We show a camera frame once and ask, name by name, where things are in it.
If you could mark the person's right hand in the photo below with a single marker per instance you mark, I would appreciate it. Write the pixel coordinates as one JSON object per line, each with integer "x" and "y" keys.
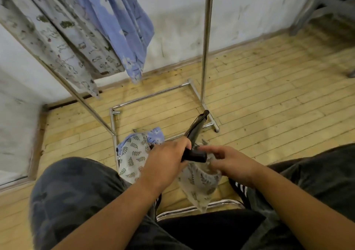
{"x": 235, "y": 163}

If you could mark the person's left hand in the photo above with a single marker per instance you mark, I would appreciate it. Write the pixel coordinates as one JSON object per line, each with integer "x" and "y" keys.
{"x": 163, "y": 163}

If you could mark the blue floral bag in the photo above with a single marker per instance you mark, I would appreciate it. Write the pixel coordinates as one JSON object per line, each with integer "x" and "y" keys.
{"x": 156, "y": 136}

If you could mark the chrome clothes rack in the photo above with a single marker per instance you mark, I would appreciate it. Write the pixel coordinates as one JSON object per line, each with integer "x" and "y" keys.
{"x": 206, "y": 36}

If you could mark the person's left forearm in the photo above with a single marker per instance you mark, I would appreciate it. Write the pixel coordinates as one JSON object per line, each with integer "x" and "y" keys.
{"x": 111, "y": 219}

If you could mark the person's right forearm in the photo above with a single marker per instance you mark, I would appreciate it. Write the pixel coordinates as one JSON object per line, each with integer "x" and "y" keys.
{"x": 305, "y": 208}

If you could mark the black striped right shoe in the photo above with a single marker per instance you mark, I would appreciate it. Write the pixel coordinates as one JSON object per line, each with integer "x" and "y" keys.
{"x": 241, "y": 190}

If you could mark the black striped shoe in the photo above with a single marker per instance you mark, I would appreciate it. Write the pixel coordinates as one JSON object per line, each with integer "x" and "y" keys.
{"x": 158, "y": 200}
{"x": 241, "y": 190}

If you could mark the black striped left shoe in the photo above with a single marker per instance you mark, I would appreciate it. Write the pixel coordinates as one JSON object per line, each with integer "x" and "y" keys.
{"x": 158, "y": 200}

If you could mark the black chair seat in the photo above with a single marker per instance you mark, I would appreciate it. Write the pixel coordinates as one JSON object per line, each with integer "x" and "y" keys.
{"x": 210, "y": 227}

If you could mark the black baseboard strip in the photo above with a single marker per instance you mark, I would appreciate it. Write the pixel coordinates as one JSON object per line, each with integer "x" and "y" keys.
{"x": 69, "y": 101}

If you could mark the grey metal furniture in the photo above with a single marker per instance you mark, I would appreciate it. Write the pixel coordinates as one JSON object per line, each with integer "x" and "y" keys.
{"x": 313, "y": 5}

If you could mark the chrome chair frame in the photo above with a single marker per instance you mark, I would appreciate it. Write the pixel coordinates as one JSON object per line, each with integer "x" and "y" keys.
{"x": 194, "y": 208}

